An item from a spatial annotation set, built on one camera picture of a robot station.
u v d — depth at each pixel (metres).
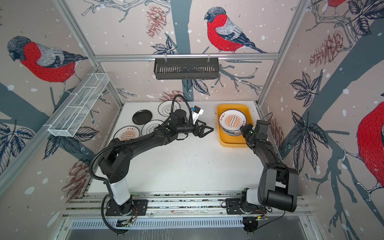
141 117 1.13
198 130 0.73
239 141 0.93
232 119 0.95
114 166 0.47
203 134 0.73
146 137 0.57
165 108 1.18
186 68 1.07
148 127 1.07
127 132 1.04
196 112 0.73
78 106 0.77
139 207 0.73
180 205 0.76
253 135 0.69
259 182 0.48
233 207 0.73
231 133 0.98
